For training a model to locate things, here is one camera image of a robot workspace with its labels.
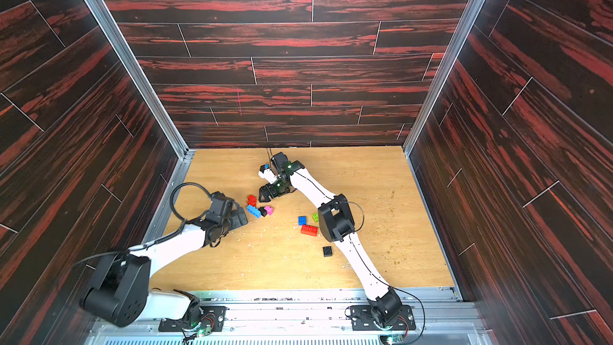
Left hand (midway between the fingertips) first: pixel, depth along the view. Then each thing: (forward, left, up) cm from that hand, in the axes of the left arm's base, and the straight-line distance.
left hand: (238, 217), depth 93 cm
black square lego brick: (+4, -9, -1) cm, 10 cm away
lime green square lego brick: (+3, -31, -3) cm, 31 cm away
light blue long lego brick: (+4, -6, -1) cm, 7 cm away
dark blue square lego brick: (0, -25, -2) cm, 25 cm away
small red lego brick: (+9, -3, -2) cm, 10 cm away
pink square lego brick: (+5, -11, -1) cm, 12 cm away
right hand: (+14, -12, -3) cm, 19 cm away
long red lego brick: (-3, -28, -3) cm, 28 cm away
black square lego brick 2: (-12, -35, -2) cm, 37 cm away
